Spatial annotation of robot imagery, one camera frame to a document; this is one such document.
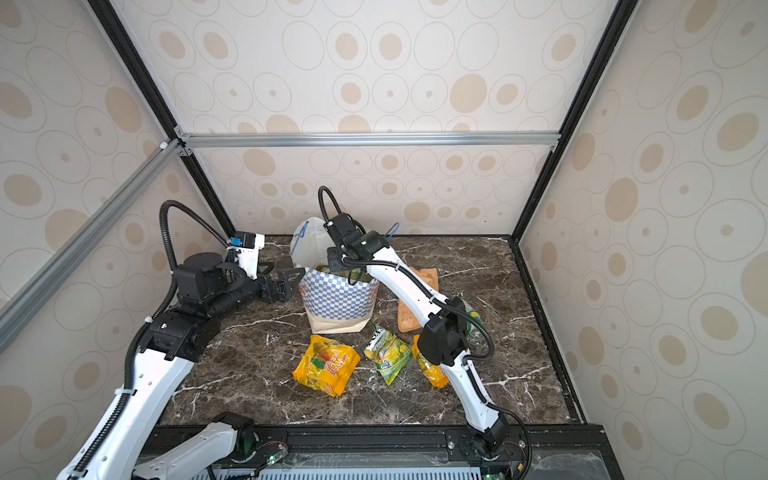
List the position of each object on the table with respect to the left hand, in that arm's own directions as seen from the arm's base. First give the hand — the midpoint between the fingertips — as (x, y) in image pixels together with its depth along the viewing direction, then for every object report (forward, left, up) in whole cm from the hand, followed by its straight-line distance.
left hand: (294, 265), depth 65 cm
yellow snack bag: (-13, -33, -30) cm, 47 cm away
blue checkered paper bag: (+2, -5, -19) cm, 20 cm away
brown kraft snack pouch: (+4, -26, -32) cm, 41 cm away
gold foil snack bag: (+5, -12, -10) cm, 16 cm away
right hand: (+15, -6, -15) cm, 22 cm away
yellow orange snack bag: (-12, -4, -28) cm, 31 cm away
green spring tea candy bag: (-8, -21, -30) cm, 37 cm away
